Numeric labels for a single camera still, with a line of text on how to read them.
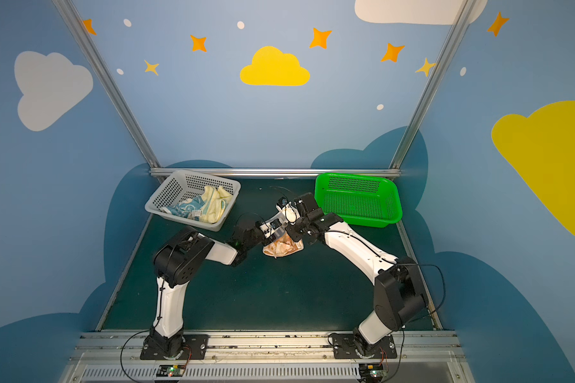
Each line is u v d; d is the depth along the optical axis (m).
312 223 0.63
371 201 1.15
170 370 0.70
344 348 0.73
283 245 0.91
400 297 0.44
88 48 0.75
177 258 0.56
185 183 1.15
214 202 1.06
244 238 0.79
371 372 0.71
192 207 1.04
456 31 0.73
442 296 0.45
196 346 0.74
